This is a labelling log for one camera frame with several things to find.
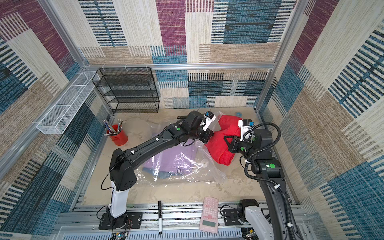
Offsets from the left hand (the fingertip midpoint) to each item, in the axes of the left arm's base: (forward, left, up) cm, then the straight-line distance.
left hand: (214, 133), depth 80 cm
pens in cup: (+12, +63, -12) cm, 65 cm away
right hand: (-8, -4, +6) cm, 10 cm away
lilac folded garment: (-9, +18, -10) cm, 22 cm away
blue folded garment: (-14, +30, -18) cm, 38 cm away
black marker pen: (-34, +28, -22) cm, 49 cm away
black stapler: (+29, +19, -17) cm, 39 cm away
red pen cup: (+10, +59, -17) cm, 62 cm away
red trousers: (-10, 0, +3) cm, 11 cm away
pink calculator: (-35, +4, -21) cm, 41 cm away
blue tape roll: (+33, -25, -21) cm, 46 cm away
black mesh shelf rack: (+43, +58, -3) cm, 72 cm away
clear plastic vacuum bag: (-13, +4, -16) cm, 20 cm away
